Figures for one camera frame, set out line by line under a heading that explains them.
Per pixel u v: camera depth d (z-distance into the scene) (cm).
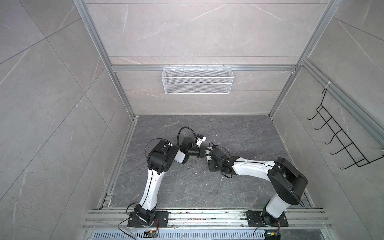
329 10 69
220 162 70
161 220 73
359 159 59
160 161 59
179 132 90
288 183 43
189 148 86
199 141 95
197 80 101
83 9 69
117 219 75
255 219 73
